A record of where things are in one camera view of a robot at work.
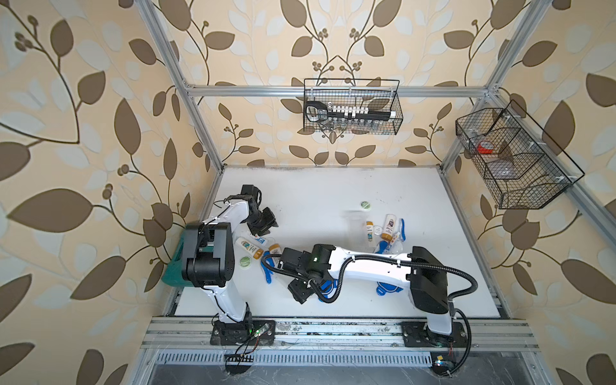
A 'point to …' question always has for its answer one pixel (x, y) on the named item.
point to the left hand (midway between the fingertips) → (271, 223)
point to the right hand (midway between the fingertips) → (301, 291)
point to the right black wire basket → (525, 168)
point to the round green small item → (365, 204)
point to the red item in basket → (481, 150)
